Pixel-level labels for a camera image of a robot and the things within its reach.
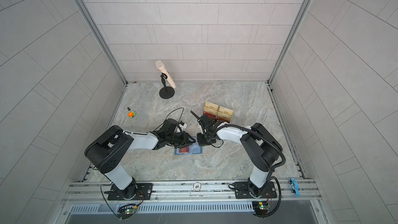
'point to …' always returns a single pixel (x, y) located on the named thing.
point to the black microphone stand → (166, 92)
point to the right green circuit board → (260, 208)
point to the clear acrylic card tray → (219, 113)
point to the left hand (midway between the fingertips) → (198, 142)
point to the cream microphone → (162, 68)
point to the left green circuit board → (126, 212)
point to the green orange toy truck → (132, 114)
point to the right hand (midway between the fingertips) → (198, 144)
